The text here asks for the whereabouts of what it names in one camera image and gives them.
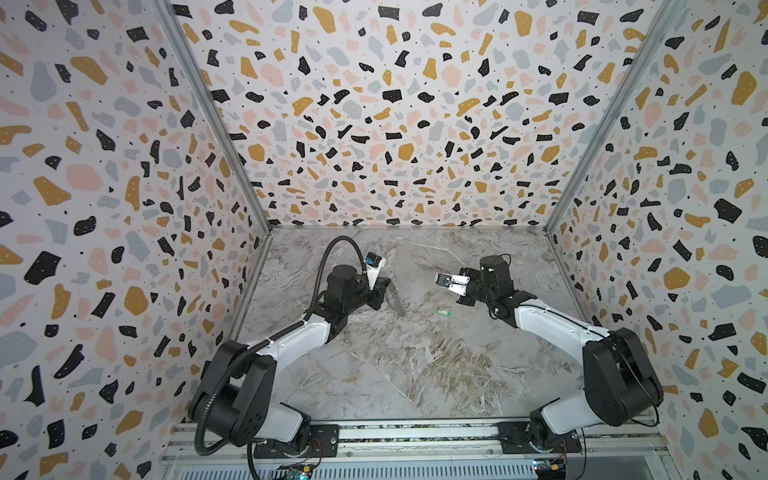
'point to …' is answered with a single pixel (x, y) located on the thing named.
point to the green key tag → (445, 312)
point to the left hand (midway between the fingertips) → (393, 275)
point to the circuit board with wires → (297, 471)
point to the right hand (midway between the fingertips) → (451, 269)
